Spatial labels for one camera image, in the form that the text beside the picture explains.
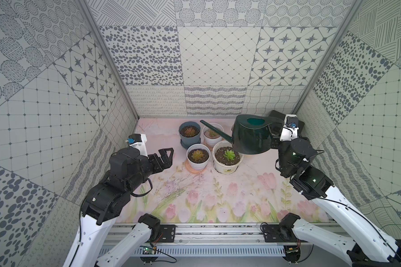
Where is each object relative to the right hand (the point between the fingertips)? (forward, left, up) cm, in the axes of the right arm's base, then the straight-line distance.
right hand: (284, 127), depth 64 cm
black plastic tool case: (+44, -24, -37) cm, 63 cm away
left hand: (-9, +47, -2) cm, 48 cm away
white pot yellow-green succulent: (+4, +36, -28) cm, 45 cm away
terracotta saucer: (+1, +41, -37) cm, 55 cm away
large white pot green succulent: (+2, +21, -28) cm, 35 cm away
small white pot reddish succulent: (+16, +28, -27) cm, 42 cm away
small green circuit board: (-37, +55, -38) cm, 77 cm away
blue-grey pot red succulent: (+20, +41, -27) cm, 53 cm away
